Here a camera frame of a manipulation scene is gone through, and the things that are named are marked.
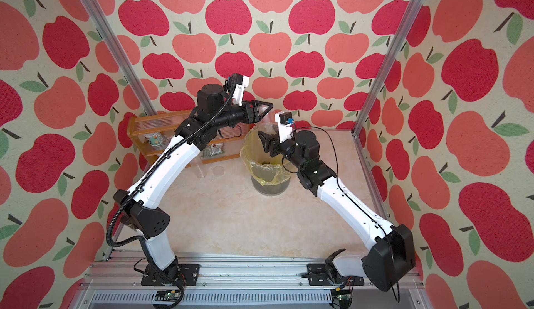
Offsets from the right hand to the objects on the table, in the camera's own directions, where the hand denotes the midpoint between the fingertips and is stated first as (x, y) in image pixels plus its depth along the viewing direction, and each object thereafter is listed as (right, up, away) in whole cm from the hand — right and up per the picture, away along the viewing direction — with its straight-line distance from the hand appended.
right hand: (268, 132), depth 70 cm
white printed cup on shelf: (-51, -1, +21) cm, 55 cm away
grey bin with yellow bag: (+1, -16, +7) cm, 17 cm away
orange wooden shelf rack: (-54, +9, +39) cm, 68 cm away
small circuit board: (-35, -57, +1) cm, 67 cm away
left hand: (+1, +7, -5) cm, 8 cm away
